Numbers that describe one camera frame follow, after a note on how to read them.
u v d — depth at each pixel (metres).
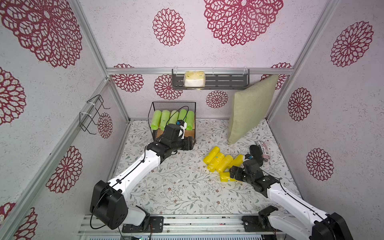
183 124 0.72
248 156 0.78
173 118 0.92
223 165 0.91
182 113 0.96
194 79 0.90
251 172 0.66
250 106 0.84
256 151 1.00
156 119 0.94
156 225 0.73
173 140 0.61
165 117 0.95
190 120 0.91
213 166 0.90
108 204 0.40
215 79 0.92
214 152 0.97
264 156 0.97
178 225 0.75
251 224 0.73
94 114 0.79
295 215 0.48
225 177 0.85
